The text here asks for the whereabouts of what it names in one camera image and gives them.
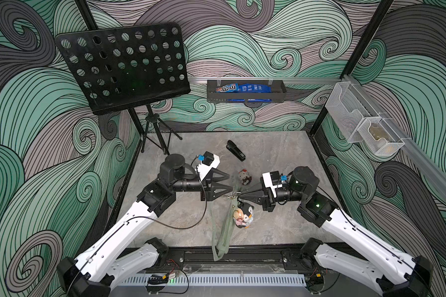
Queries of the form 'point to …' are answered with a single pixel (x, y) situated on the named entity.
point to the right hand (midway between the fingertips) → (240, 191)
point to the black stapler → (235, 150)
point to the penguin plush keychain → (243, 216)
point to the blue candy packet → (244, 88)
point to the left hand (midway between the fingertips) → (229, 181)
